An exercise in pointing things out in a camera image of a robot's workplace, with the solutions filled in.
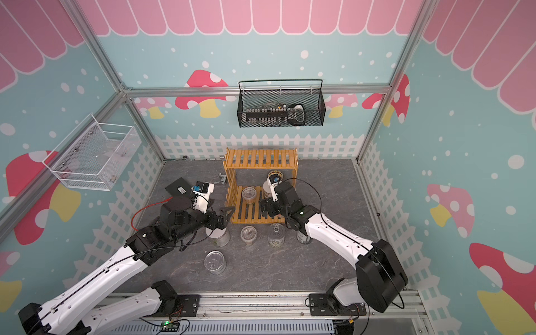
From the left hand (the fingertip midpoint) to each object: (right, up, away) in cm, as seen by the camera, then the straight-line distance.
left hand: (224, 207), depth 72 cm
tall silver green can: (+29, -14, +14) cm, 35 cm away
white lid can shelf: (+14, +5, +21) cm, 25 cm away
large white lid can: (-4, -13, +9) cm, 17 cm away
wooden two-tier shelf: (+3, -1, +28) cm, 28 cm away
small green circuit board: (-20, -42, +1) cm, 46 cm away
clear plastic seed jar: (+7, -13, +14) cm, 21 cm away
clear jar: (+6, +3, +25) cm, 26 cm away
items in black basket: (+17, +38, +20) cm, 46 cm away
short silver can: (-5, -22, +8) cm, 23 cm away
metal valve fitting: (-9, +9, +37) cm, 40 cm away
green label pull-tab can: (+18, -13, +13) cm, 26 cm away
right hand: (+15, +3, +12) cm, 20 cm away
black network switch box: (-31, +5, +34) cm, 46 cm away
